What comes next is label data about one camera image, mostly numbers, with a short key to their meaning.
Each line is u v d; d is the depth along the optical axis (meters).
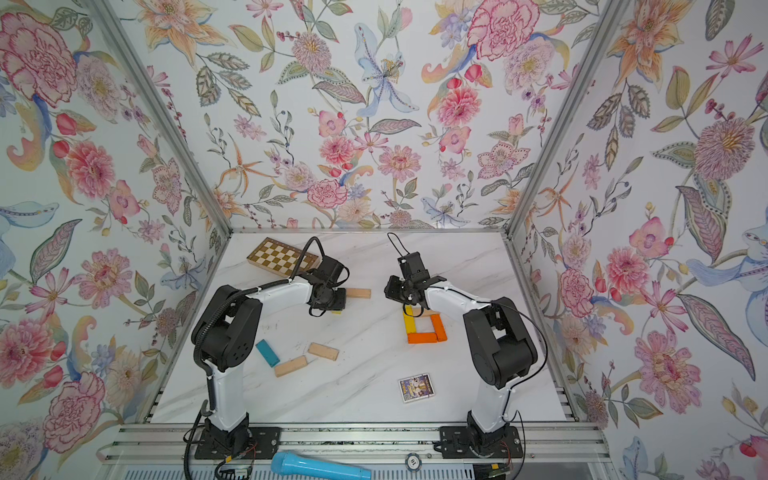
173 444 0.76
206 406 0.77
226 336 0.52
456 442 0.74
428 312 0.69
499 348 0.49
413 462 0.72
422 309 0.80
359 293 1.02
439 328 0.94
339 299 0.90
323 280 0.76
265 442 0.73
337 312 0.93
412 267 0.75
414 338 0.93
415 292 0.71
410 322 0.95
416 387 0.82
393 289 0.84
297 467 0.69
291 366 0.86
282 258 1.10
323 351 0.90
